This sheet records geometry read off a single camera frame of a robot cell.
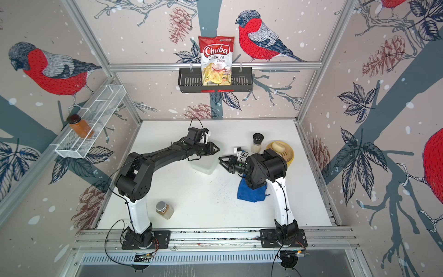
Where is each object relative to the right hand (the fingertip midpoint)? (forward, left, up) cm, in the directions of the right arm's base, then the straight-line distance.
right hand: (219, 161), depth 93 cm
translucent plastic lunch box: (-2, +5, +1) cm, 6 cm away
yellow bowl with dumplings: (+9, -36, +1) cm, 37 cm away
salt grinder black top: (+13, -21, +6) cm, 26 cm away
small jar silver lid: (-28, +22, +4) cm, 35 cm away
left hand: (+6, 0, +4) cm, 7 cm away
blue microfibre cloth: (-16, -15, -4) cm, 22 cm away
